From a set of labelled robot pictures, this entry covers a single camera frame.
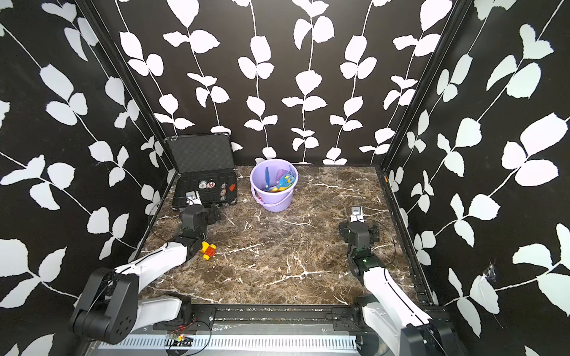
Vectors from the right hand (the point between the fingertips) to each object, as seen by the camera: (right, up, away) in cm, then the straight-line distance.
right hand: (359, 216), depth 85 cm
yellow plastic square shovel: (-33, +10, +13) cm, 37 cm away
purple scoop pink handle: (-32, +18, +18) cm, 41 cm away
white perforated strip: (-45, -39, -15) cm, 61 cm away
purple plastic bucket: (-35, +5, +9) cm, 36 cm away
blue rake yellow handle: (-29, +14, +13) cm, 34 cm away
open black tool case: (-71, +23, +26) cm, 79 cm away
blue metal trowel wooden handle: (-37, +15, +8) cm, 41 cm away
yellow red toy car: (-60, -14, +3) cm, 62 cm away
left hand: (-62, +5, +3) cm, 62 cm away
